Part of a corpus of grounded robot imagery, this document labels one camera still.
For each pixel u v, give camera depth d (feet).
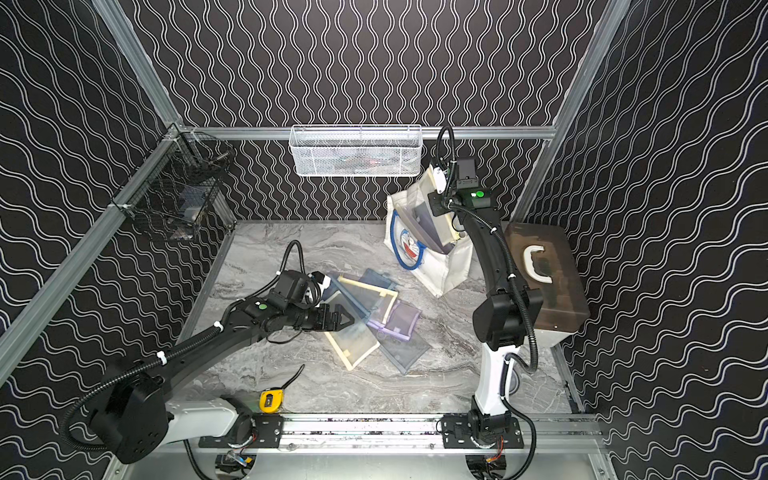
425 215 3.45
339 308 2.39
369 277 3.39
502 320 1.69
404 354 2.89
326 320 2.33
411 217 3.20
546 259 3.10
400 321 3.11
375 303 3.11
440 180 2.45
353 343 3.05
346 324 2.48
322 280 2.52
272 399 2.56
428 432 2.51
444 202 2.46
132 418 1.32
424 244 2.93
